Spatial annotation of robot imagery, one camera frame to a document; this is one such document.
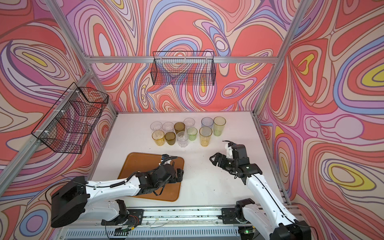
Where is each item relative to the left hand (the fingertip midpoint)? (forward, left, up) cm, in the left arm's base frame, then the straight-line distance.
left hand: (180, 172), depth 82 cm
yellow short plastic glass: (+27, +17, -3) cm, 32 cm away
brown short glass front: (+25, +8, -1) cm, 26 cm away
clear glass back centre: (+38, -4, -1) cm, 38 cm away
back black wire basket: (+63, +1, +28) cm, 69 cm away
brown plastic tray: (+9, +32, -7) cm, 34 cm away
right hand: (+3, -20, +4) cm, 20 cm away
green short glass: (+31, -6, -3) cm, 32 cm away
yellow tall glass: (+23, -15, +6) cm, 28 cm away
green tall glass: (+31, -24, +7) cm, 40 cm away
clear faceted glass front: (+26, 0, -4) cm, 26 cm away
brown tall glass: (+32, +3, +2) cm, 32 cm away
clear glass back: (+35, +11, -1) cm, 36 cm away
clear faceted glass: (+35, +20, 0) cm, 40 cm away
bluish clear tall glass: (+33, -17, +6) cm, 37 cm away
